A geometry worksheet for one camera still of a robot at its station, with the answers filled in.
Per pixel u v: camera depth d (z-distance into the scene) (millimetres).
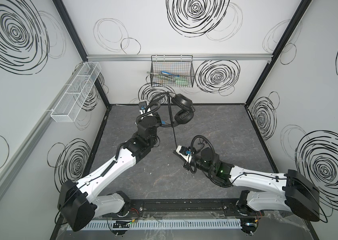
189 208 753
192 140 569
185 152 598
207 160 567
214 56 1756
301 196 412
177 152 617
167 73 910
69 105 739
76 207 377
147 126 517
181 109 677
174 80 866
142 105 585
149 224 963
